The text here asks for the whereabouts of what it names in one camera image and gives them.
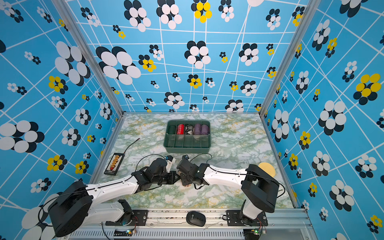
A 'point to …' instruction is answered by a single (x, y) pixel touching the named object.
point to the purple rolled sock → (197, 129)
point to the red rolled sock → (180, 129)
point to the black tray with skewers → (114, 164)
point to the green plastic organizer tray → (186, 136)
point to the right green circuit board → (251, 232)
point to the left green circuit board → (123, 232)
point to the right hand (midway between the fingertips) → (184, 178)
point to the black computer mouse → (195, 218)
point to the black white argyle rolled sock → (188, 129)
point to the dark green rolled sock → (171, 129)
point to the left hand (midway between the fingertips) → (182, 177)
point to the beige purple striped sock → (188, 186)
